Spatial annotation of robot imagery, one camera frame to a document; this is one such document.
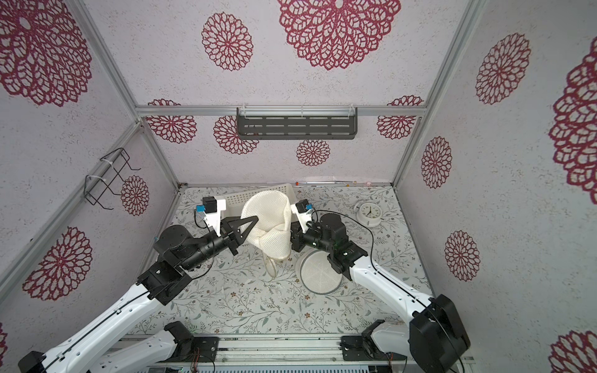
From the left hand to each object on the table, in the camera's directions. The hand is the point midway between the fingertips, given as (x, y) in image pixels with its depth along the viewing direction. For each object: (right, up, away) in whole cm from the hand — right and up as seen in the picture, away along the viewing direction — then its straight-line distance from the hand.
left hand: (255, 219), depth 61 cm
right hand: (+7, -3, +15) cm, 17 cm away
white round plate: (+4, -4, +1) cm, 6 cm away
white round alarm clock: (+43, 0, +43) cm, 61 cm away
